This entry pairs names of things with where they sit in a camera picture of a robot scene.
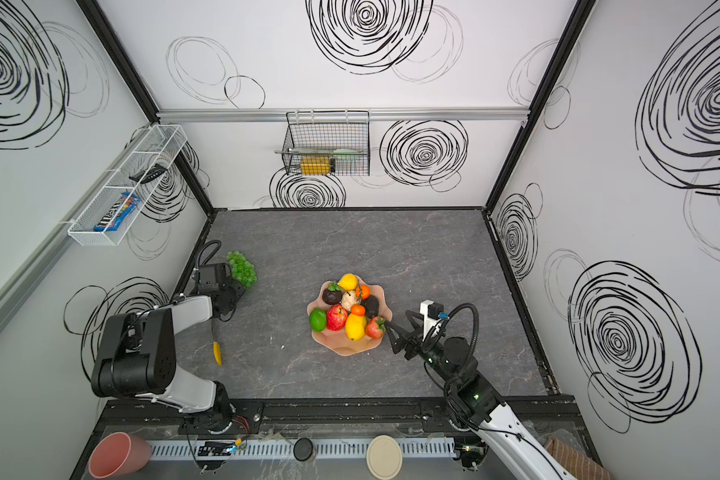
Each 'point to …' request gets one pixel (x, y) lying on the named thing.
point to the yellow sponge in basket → (315, 165)
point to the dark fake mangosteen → (332, 294)
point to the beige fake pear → (348, 299)
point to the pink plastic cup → (118, 454)
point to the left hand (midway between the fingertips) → (242, 285)
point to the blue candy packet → (111, 219)
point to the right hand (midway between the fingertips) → (396, 319)
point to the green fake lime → (318, 319)
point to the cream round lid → (384, 457)
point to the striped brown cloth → (577, 463)
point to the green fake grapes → (242, 269)
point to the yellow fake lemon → (355, 326)
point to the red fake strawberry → (376, 327)
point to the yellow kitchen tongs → (216, 346)
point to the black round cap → (303, 449)
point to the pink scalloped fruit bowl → (339, 341)
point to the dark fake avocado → (371, 305)
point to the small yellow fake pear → (348, 282)
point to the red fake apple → (336, 317)
